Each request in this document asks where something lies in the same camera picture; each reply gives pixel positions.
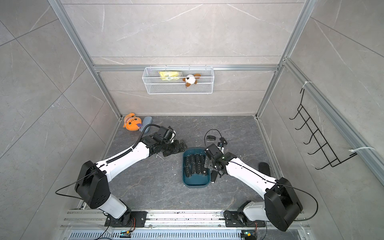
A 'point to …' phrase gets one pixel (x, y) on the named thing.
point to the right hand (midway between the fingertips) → (215, 162)
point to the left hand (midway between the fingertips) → (183, 147)
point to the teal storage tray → (195, 180)
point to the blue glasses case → (146, 121)
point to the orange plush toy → (131, 122)
